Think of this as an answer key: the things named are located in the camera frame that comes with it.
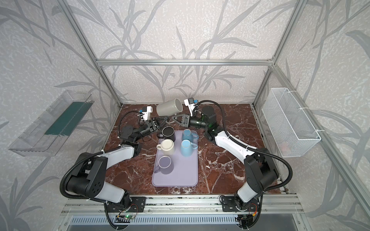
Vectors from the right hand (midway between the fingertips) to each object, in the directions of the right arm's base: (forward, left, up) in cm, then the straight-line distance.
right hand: (173, 114), depth 72 cm
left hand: (-2, +2, -1) cm, 3 cm away
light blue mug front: (-7, -6, -23) cm, 25 cm away
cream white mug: (-6, +6, -24) cm, 25 cm away
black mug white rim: (+3, +7, -22) cm, 23 cm away
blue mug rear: (+3, -9, -26) cm, 27 cm away
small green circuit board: (-40, +25, -31) cm, 57 cm away
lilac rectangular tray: (-19, -5, -32) cm, 38 cm away
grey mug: (+2, +1, +3) cm, 4 cm away
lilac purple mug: (-17, +6, -23) cm, 30 cm away
